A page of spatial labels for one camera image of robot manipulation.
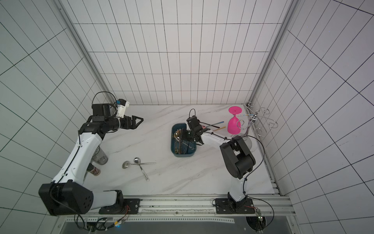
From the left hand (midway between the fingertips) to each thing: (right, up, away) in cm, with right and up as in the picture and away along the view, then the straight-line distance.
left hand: (135, 121), depth 78 cm
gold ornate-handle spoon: (+21, -10, +21) cm, 31 cm away
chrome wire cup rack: (+65, +2, -4) cm, 65 cm away
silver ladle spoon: (-9, -27, +9) cm, 30 cm away
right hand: (+20, -10, +14) cm, 26 cm away
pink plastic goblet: (+57, -2, +9) cm, 58 cm away
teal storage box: (+29, -18, +15) cm, 37 cm away
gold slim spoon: (+56, -6, +29) cm, 63 cm away
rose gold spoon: (+22, -14, +20) cm, 33 cm away
